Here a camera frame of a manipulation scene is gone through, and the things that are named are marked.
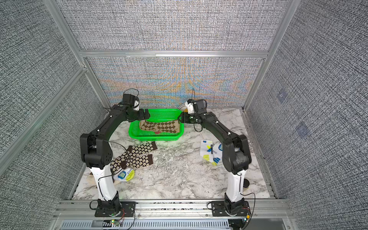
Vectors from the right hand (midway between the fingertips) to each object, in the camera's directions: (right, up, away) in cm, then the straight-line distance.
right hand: (182, 113), depth 90 cm
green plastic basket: (-33, -13, +10) cm, 37 cm away
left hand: (-24, 0, +4) cm, 25 cm away
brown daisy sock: (-33, -24, +4) cm, 41 cm away
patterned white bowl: (0, +7, +27) cm, 28 cm away
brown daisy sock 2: (-28, -30, 0) cm, 41 cm away
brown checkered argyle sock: (-17, -9, +13) cm, 23 cm away
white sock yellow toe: (-34, -36, -7) cm, 50 cm away
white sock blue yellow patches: (+16, -24, +5) cm, 29 cm away
